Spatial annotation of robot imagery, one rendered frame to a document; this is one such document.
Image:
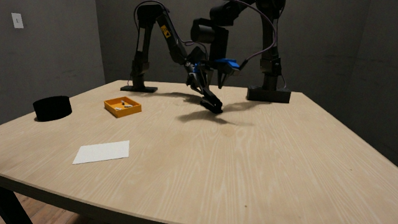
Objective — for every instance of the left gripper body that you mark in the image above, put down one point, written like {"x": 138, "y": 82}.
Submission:
{"x": 217, "y": 53}

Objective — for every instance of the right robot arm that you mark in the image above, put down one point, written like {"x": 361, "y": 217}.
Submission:
{"x": 140, "y": 64}

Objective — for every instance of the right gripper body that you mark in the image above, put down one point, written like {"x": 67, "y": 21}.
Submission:
{"x": 193, "y": 72}

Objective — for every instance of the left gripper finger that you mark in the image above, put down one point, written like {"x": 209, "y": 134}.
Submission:
{"x": 209, "y": 76}
{"x": 220, "y": 73}

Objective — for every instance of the white sheet of paper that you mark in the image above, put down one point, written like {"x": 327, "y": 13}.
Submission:
{"x": 102, "y": 152}

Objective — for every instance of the orange shallow tray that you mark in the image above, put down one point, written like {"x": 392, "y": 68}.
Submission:
{"x": 117, "y": 103}

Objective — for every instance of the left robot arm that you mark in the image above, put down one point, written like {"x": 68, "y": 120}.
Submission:
{"x": 222, "y": 15}

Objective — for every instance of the black short cylinder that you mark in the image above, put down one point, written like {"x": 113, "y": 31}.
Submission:
{"x": 59, "y": 108}

